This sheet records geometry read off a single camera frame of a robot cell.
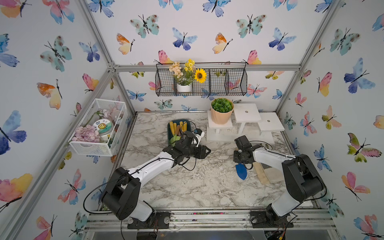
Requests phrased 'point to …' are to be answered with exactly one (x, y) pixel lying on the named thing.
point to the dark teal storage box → (169, 134)
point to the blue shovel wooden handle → (241, 170)
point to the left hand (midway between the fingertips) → (209, 149)
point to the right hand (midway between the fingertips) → (239, 156)
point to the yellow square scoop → (181, 124)
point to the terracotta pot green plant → (221, 109)
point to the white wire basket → (115, 111)
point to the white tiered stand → (246, 120)
